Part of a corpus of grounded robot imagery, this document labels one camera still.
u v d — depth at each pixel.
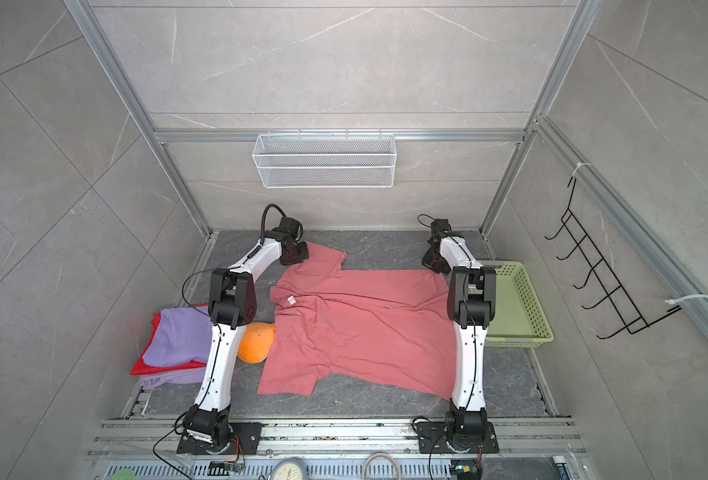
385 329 0.93
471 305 0.63
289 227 0.91
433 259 0.93
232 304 0.66
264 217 0.88
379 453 0.70
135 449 0.73
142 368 0.77
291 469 0.66
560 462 0.69
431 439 0.73
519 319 0.95
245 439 0.73
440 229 0.92
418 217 0.95
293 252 0.98
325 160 1.00
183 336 0.82
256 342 0.82
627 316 0.60
